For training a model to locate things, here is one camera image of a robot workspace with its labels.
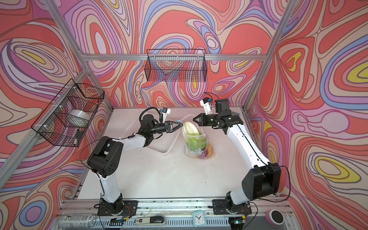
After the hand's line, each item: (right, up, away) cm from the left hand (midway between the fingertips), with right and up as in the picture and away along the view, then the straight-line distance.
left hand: (182, 126), depth 82 cm
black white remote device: (-14, -44, -15) cm, 49 cm away
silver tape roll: (-52, +4, -11) cm, 53 cm away
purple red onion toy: (+13, -16, +1) cm, 21 cm away
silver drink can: (-49, -45, -15) cm, 68 cm away
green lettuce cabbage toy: (+8, -9, -4) cm, 12 cm away
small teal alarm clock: (+9, -45, -13) cm, 48 cm away
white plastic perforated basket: (-13, -12, +17) cm, 24 cm away
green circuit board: (-32, -48, -10) cm, 59 cm away
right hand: (+7, +2, -4) cm, 9 cm away
